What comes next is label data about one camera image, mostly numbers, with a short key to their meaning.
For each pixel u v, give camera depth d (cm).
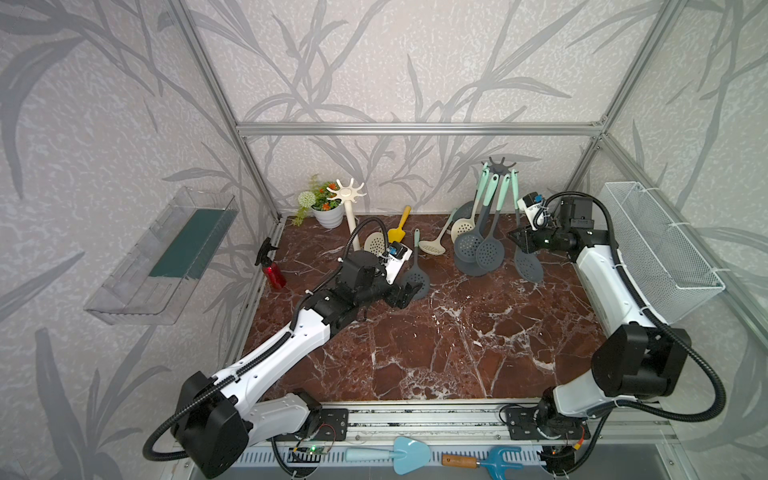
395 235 112
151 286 64
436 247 109
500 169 77
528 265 84
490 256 92
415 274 99
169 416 37
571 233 61
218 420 38
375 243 108
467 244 95
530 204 72
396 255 64
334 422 74
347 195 71
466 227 97
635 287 49
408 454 70
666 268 61
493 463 68
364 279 56
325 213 109
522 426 73
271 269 94
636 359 43
